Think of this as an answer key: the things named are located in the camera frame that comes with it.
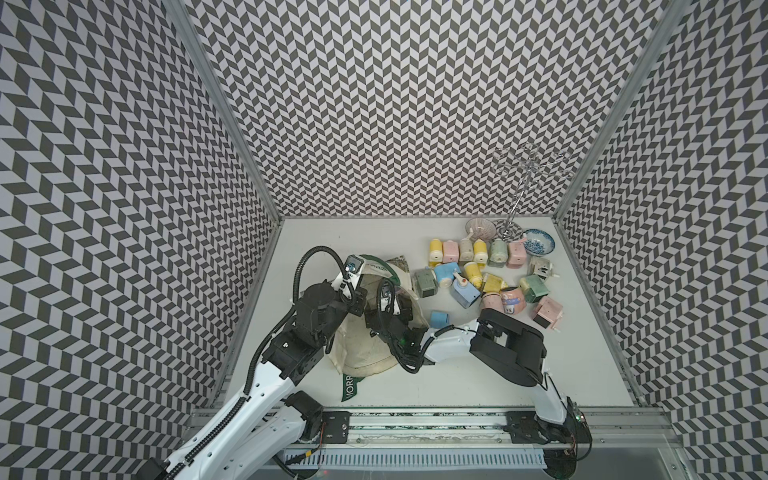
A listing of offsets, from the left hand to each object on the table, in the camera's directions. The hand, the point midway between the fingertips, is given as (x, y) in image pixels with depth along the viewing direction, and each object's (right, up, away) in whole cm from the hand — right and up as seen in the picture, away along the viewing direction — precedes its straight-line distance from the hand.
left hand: (360, 275), depth 72 cm
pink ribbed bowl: (+41, +13, +40) cm, 59 cm away
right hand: (+5, -10, +19) cm, 22 cm away
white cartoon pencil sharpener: (+32, +5, +27) cm, 42 cm away
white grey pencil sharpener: (+57, 0, +27) cm, 63 cm away
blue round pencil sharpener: (+24, -2, +24) cm, 34 cm away
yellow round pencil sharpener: (+37, +4, +27) cm, 46 cm away
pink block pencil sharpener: (+49, +4, +27) cm, 56 cm away
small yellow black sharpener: (+40, -5, +23) cm, 46 cm away
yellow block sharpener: (+33, -1, +23) cm, 40 cm away
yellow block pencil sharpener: (+22, +5, +27) cm, 35 cm away
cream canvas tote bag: (-3, -22, +12) cm, 26 cm away
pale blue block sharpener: (+30, -8, +19) cm, 36 cm away
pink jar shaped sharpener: (+37, -9, +14) cm, 41 cm away
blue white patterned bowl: (+61, +8, +36) cm, 71 cm away
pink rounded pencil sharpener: (+27, +5, +27) cm, 38 cm away
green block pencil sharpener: (+52, -6, +20) cm, 56 cm away
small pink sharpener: (+54, -13, +16) cm, 58 cm away
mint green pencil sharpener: (+43, +4, +26) cm, 50 cm away
